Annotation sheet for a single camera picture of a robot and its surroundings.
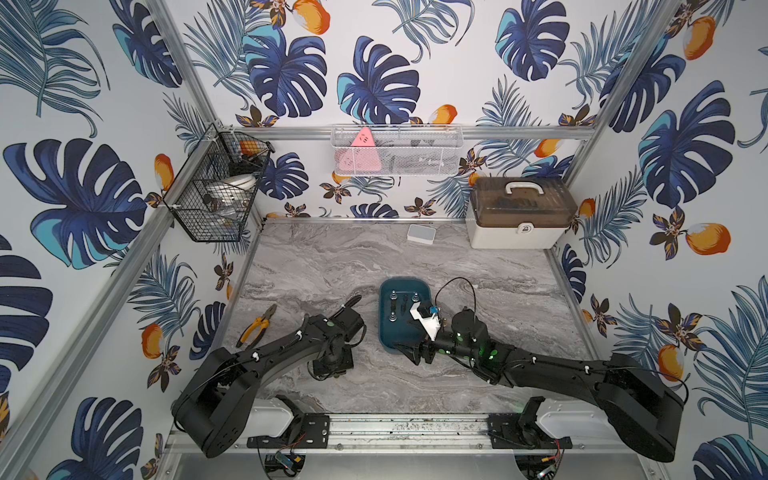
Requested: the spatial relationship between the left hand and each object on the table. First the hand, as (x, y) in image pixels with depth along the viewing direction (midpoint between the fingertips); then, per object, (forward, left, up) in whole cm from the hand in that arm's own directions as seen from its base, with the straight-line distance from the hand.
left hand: (342, 368), depth 83 cm
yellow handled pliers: (+13, +27, -1) cm, 30 cm away
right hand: (+7, -16, +12) cm, 21 cm away
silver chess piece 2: (+24, -20, -1) cm, 32 cm away
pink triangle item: (+52, -1, +33) cm, 62 cm away
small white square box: (+54, -22, -2) cm, 59 cm away
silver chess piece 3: (+16, -13, 0) cm, 21 cm away
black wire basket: (+35, +40, +28) cm, 60 cm away
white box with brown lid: (+53, -55, +13) cm, 78 cm away
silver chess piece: (+24, -13, 0) cm, 27 cm away
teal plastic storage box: (+24, -14, 0) cm, 28 cm away
